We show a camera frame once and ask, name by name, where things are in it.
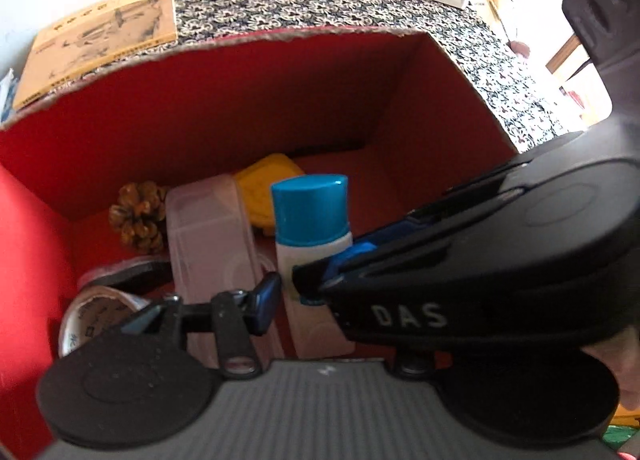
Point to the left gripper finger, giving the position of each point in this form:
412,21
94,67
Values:
233,317

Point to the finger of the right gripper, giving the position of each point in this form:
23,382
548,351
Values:
370,242

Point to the blue capped white bottle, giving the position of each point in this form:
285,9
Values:
311,220

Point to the clear plastic case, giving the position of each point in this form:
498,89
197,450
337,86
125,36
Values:
212,248

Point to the person's hand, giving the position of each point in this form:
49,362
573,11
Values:
621,355

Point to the yellow plastic container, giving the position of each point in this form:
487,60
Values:
255,183

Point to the brown pine cone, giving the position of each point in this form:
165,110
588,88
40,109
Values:
139,217

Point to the red cardboard box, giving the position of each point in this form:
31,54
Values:
388,109

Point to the pink plush bear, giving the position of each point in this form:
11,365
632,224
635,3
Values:
519,48

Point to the floral patterned tablecloth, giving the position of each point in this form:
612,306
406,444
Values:
530,114

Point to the yellow paperback book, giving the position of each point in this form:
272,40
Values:
89,38

